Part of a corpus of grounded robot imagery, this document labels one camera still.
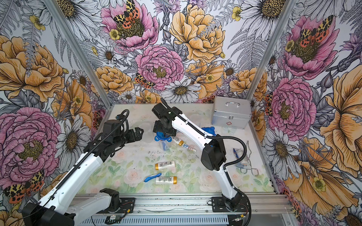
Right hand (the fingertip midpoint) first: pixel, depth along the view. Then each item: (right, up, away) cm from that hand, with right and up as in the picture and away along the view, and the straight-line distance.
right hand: (162, 135), depth 84 cm
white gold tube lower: (+1, -18, +1) cm, 18 cm away
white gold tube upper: (+8, -5, +12) cm, 16 cm away
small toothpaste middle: (+15, -9, +12) cm, 21 cm away
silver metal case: (+45, +14, +14) cm, 49 cm away
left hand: (-14, 0, -5) cm, 15 cm away
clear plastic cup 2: (-11, +4, +7) cm, 14 cm away
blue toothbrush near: (-6, -24, -1) cm, 25 cm away
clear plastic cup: (0, -7, +7) cm, 10 cm away
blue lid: (-1, -1, +1) cm, 1 cm away
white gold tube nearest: (+6, -25, -3) cm, 26 cm away
